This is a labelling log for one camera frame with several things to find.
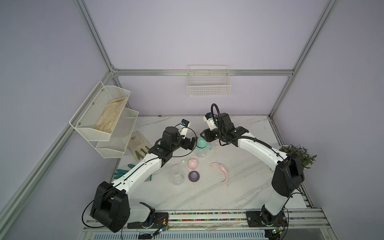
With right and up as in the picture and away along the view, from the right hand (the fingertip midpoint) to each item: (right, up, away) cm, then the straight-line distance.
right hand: (205, 135), depth 86 cm
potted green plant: (+54, -12, -9) cm, 56 cm away
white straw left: (-13, -17, +7) cm, 23 cm away
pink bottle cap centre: (-7, -18, +5) cm, 20 cm away
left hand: (-9, 0, -4) cm, 10 cm away
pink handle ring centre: (+12, -21, +4) cm, 24 cm away
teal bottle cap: (-2, -5, -2) cm, 5 cm away
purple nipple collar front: (-6, -24, 0) cm, 25 cm away
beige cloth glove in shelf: (-52, +12, -6) cm, 53 cm away
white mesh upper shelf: (-59, +9, -7) cm, 60 cm away
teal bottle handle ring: (+4, -9, +6) cm, 11 cm away
